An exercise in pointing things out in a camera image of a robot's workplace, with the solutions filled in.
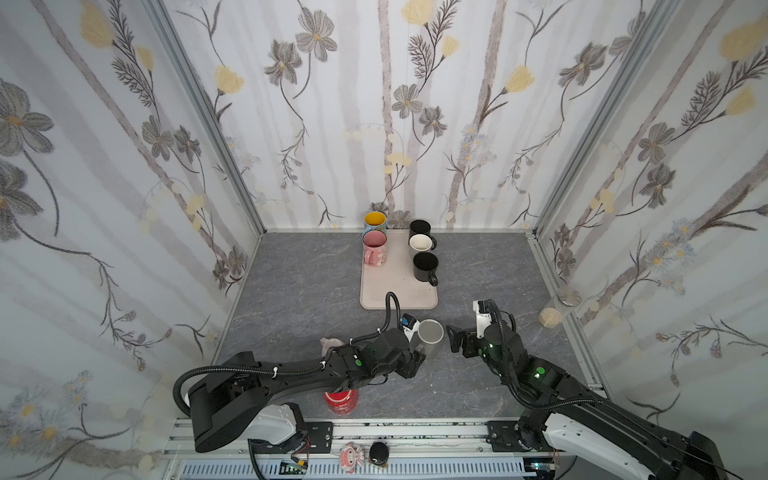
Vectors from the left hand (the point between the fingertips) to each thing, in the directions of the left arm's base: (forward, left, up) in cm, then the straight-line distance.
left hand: (414, 347), depth 80 cm
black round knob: (-24, +10, +2) cm, 26 cm away
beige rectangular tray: (+32, +3, -11) cm, 34 cm away
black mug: (+47, -6, -1) cm, 47 cm away
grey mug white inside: (+40, -7, -2) cm, 41 cm away
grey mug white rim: (+4, -5, +1) cm, 6 cm away
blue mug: (+51, +11, -1) cm, 52 cm away
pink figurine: (-24, +17, -5) cm, 30 cm away
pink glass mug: (+35, +11, +1) cm, 37 cm away
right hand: (+5, -11, +7) cm, 14 cm away
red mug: (-13, +19, -2) cm, 23 cm away
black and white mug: (+31, -7, -5) cm, 32 cm away
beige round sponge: (+11, -45, -5) cm, 46 cm away
